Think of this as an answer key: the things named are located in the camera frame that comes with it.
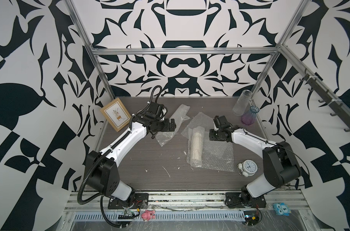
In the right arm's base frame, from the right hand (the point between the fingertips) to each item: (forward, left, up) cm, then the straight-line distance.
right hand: (212, 132), depth 93 cm
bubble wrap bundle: (+12, +21, +2) cm, 24 cm away
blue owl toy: (-40, -28, -5) cm, 50 cm away
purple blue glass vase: (+11, -27, 0) cm, 29 cm away
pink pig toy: (-43, +36, -3) cm, 56 cm away
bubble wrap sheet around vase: (+14, +5, -5) cm, 16 cm away
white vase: (-12, +11, +1) cm, 16 cm away
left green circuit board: (-43, +46, -3) cm, 63 cm away
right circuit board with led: (-44, -13, -7) cm, 46 cm away
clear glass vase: (+22, -24, +3) cm, 33 cm away
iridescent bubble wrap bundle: (-13, -2, -5) cm, 14 cm away
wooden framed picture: (+12, +63, +5) cm, 64 cm away
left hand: (-1, +28, +12) cm, 30 cm away
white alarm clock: (-22, -17, -2) cm, 28 cm away
